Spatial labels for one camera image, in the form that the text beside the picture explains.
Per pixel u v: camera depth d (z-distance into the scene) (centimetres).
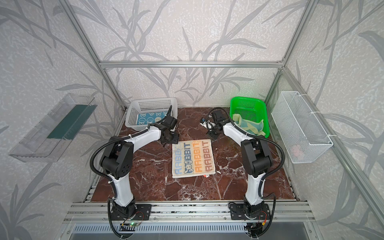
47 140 63
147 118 112
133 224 71
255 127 104
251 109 118
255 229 74
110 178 53
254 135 53
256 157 51
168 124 78
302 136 62
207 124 86
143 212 72
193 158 92
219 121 74
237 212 72
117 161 50
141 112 115
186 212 75
